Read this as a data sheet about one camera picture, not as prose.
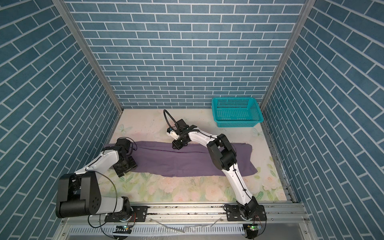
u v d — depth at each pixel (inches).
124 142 29.5
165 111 33.0
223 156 23.4
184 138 30.3
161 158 37.1
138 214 29.1
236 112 47.1
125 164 29.0
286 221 28.8
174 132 35.3
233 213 29.0
